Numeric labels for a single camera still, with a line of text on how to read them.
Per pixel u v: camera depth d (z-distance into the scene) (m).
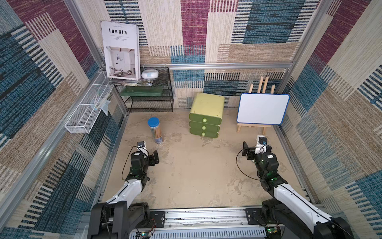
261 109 0.95
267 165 0.62
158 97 1.15
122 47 0.77
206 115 0.88
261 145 0.69
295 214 0.52
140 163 0.67
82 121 0.92
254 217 0.73
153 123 0.87
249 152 0.74
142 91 0.99
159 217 0.75
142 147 0.76
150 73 0.87
